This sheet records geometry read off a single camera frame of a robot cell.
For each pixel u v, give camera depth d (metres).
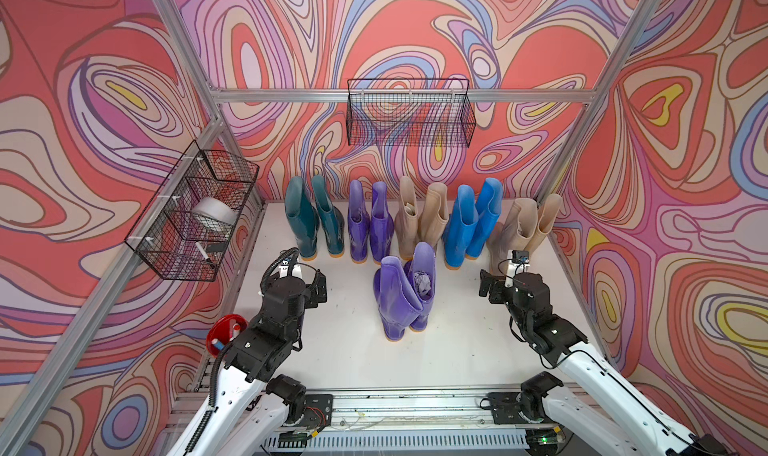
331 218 0.84
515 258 0.68
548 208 0.83
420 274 0.79
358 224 0.80
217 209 0.74
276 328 0.51
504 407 0.73
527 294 0.57
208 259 0.72
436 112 0.97
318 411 0.73
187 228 0.81
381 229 0.84
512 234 0.88
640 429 0.43
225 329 0.75
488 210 0.82
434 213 0.85
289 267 0.57
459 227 0.80
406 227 0.86
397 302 0.74
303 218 0.83
